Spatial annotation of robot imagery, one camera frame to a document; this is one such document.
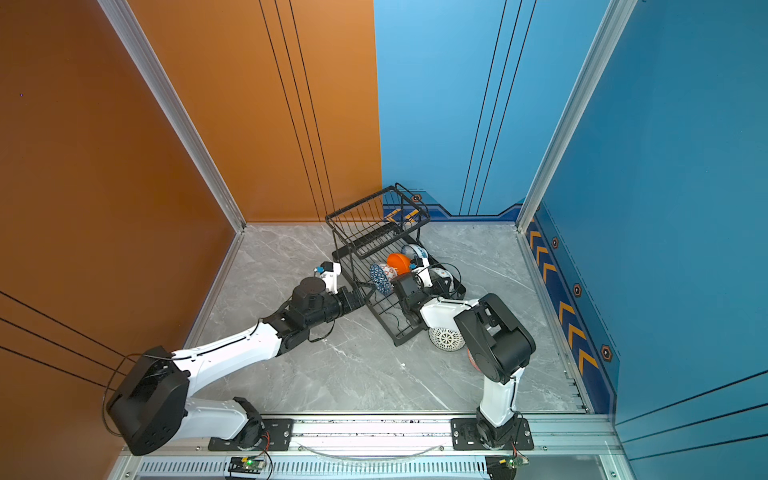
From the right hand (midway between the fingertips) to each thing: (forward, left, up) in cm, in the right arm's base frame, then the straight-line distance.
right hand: (447, 282), depth 93 cm
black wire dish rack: (+4, +16, 0) cm, 17 cm away
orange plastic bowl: (+6, +15, +3) cm, 16 cm away
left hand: (-9, +23, +10) cm, 26 cm away
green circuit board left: (-46, +52, -9) cm, 70 cm away
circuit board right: (-45, -12, -8) cm, 48 cm away
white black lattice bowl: (-15, +2, -8) cm, 17 cm away
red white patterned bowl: (-34, +2, +24) cm, 42 cm away
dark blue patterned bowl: (+5, +22, -5) cm, 23 cm away
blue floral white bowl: (+9, +9, +3) cm, 14 cm away
